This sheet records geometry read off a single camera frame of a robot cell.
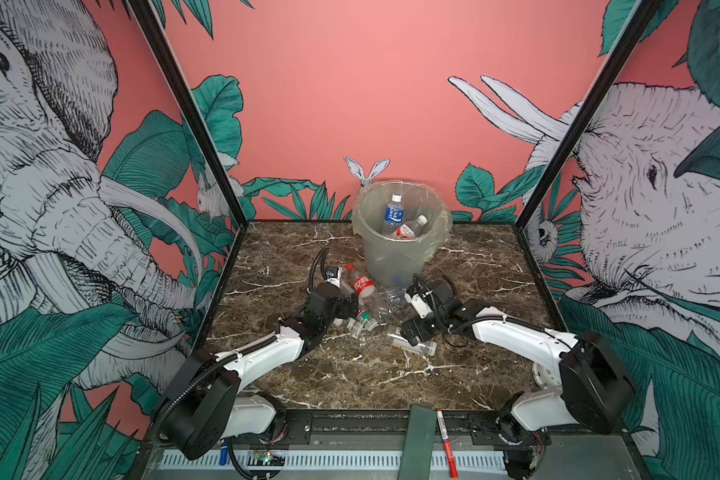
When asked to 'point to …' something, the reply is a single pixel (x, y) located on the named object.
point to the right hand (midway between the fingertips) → (409, 324)
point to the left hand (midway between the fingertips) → (343, 287)
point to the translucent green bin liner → (390, 261)
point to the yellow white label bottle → (402, 343)
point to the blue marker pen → (224, 453)
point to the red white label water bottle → (409, 229)
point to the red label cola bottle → (362, 285)
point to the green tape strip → (418, 448)
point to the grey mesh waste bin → (403, 226)
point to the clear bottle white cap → (396, 296)
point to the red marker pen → (449, 453)
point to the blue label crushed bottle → (395, 212)
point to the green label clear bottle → (360, 322)
